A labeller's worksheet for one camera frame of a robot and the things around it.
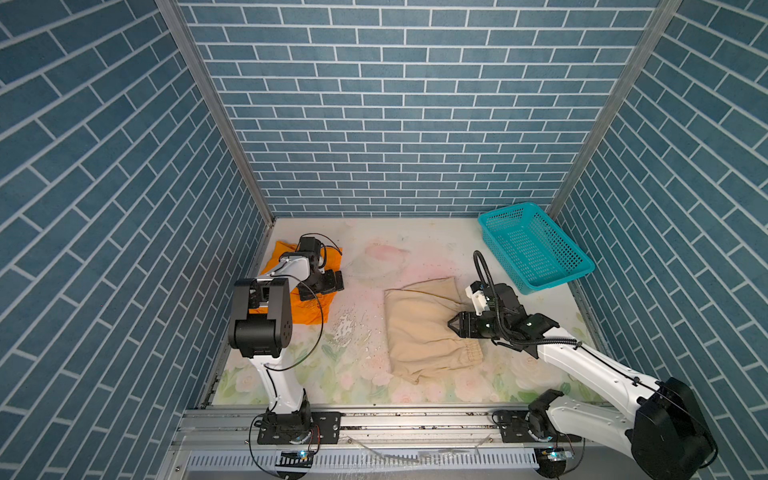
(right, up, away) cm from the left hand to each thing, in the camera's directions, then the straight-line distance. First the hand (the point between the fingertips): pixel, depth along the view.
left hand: (331, 288), depth 98 cm
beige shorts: (+29, -13, -12) cm, 34 cm away
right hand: (+38, -7, -16) cm, 41 cm away
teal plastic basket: (+72, +13, +14) cm, 75 cm away
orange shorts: (-5, -6, -7) cm, 10 cm away
